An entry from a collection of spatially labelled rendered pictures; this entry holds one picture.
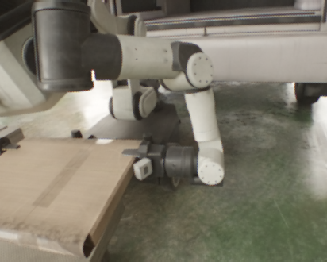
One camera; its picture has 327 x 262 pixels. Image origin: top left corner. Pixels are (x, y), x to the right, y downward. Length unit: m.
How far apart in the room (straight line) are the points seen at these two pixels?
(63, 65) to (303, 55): 1.19
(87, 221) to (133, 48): 0.36
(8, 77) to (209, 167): 0.48
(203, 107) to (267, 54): 0.84
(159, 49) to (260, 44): 0.93
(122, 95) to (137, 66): 0.67
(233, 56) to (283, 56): 0.25
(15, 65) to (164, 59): 0.29
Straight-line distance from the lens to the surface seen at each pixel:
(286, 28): 1.53
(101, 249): 0.68
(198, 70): 0.54
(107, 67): 0.45
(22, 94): 0.54
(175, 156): 0.64
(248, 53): 1.37
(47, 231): 0.56
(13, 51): 0.52
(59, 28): 0.43
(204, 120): 0.60
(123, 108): 1.14
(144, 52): 0.48
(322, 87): 1.66
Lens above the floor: 0.69
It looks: 27 degrees down
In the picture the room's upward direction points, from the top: 6 degrees counter-clockwise
